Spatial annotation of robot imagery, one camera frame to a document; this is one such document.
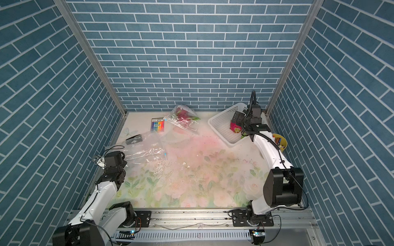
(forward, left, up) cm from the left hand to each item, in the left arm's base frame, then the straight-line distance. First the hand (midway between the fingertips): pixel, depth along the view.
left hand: (119, 159), depth 84 cm
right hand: (+20, -69, +15) cm, 73 cm away
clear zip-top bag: (+12, -10, -8) cm, 18 cm away
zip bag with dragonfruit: (+30, -34, +3) cm, 45 cm away
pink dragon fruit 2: (+27, -67, -2) cm, 72 cm away
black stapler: (+17, -2, -4) cm, 17 cm away
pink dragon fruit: (+24, -70, -1) cm, 74 cm away
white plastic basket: (+32, -59, -5) cm, 67 cm away
